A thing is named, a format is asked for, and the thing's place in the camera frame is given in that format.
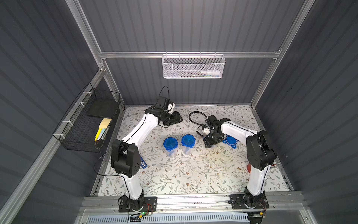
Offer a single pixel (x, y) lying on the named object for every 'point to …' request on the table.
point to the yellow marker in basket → (98, 134)
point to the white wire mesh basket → (193, 66)
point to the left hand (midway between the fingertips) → (182, 121)
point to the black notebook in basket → (104, 107)
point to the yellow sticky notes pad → (104, 123)
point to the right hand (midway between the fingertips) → (211, 143)
